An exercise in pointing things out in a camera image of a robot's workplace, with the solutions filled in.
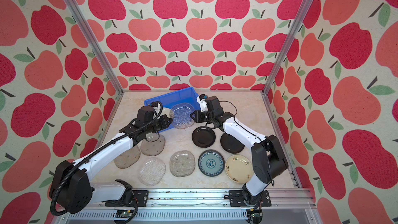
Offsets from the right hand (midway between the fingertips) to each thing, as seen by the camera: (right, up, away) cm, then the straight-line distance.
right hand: (195, 114), depth 86 cm
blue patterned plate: (+9, -28, 0) cm, 29 cm away
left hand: (-11, -3, -4) cm, 12 cm away
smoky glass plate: (-8, -28, 0) cm, 29 cm away
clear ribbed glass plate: (-9, 0, -1) cm, 9 cm away
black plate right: (+21, -18, +4) cm, 28 cm away
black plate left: (+5, -15, +9) cm, 18 cm away
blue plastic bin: (-7, +12, +26) cm, 30 cm away
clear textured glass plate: (-24, -31, -4) cm, 39 cm away
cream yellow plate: (+24, -30, -2) cm, 38 cm away
